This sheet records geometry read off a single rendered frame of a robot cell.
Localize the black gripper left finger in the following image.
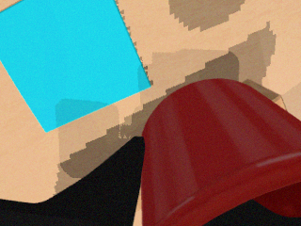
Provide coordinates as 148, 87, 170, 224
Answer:
0, 136, 144, 226

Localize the red cup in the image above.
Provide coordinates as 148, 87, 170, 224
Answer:
140, 79, 301, 226

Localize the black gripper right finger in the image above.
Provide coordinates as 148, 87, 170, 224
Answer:
203, 200, 301, 226

